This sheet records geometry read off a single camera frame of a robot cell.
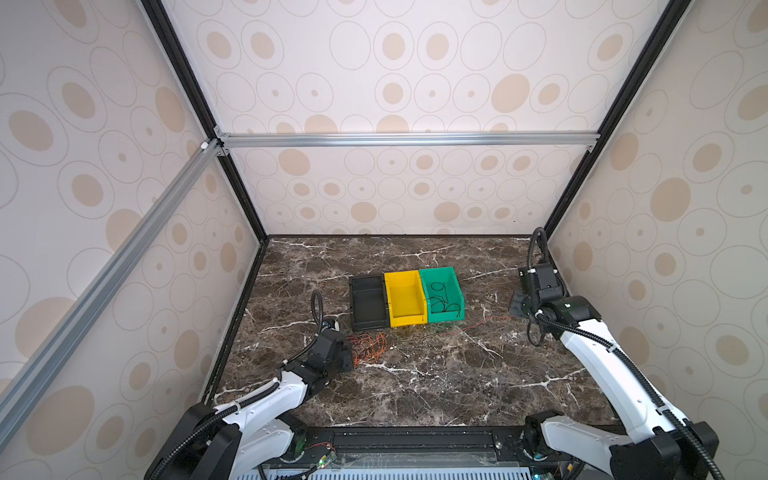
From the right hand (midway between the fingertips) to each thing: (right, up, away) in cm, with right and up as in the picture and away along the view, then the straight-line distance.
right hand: (525, 299), depth 80 cm
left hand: (-46, -15, +8) cm, 49 cm away
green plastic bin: (-18, -3, +20) cm, 27 cm away
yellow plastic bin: (-31, -3, +22) cm, 38 cm away
